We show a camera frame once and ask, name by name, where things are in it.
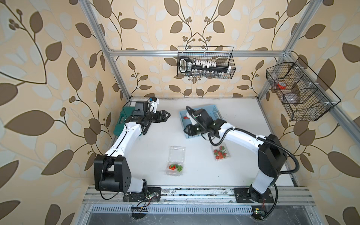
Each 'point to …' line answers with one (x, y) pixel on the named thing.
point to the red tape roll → (281, 85)
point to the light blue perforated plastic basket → (213, 110)
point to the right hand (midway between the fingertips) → (186, 130)
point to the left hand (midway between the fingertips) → (163, 113)
